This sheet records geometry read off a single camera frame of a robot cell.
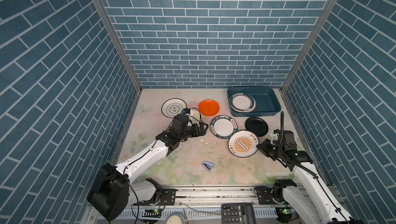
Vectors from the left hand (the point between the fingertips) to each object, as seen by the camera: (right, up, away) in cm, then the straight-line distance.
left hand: (203, 127), depth 82 cm
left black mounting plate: (-17, -32, -8) cm, 37 cm away
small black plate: (+35, -2, +18) cm, 39 cm away
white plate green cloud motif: (-22, +10, +27) cm, 36 cm away
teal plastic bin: (+48, +16, +33) cm, 61 cm away
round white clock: (-12, -37, -16) cm, 42 cm away
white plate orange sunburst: (+23, -11, +5) cm, 26 cm away
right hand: (+28, -9, 0) cm, 30 cm away
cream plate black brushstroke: (-4, +3, +22) cm, 23 cm away
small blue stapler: (+3, -21, +1) cm, 21 cm away
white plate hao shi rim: (+13, -3, +18) cm, 22 cm away
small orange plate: (+4, +10, +27) cm, 29 cm away
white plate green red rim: (+29, +13, +31) cm, 44 cm away
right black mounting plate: (+30, -31, -8) cm, 44 cm away
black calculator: (+16, -36, -14) cm, 42 cm away
